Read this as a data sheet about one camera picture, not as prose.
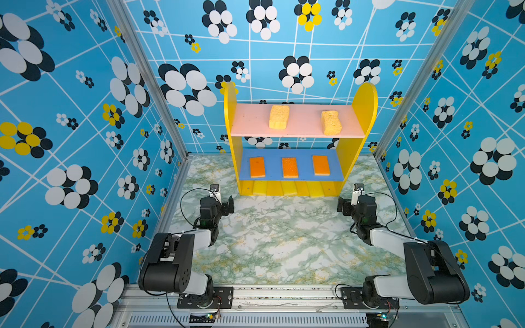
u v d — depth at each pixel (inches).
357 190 31.1
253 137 45.5
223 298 28.8
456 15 27.2
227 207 33.2
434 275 16.8
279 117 29.0
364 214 27.5
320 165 37.1
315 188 39.9
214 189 31.3
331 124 28.0
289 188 39.9
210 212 27.6
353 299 28.5
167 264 17.3
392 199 41.3
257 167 37.0
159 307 29.1
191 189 42.6
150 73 33.5
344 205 33.2
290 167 36.9
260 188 40.0
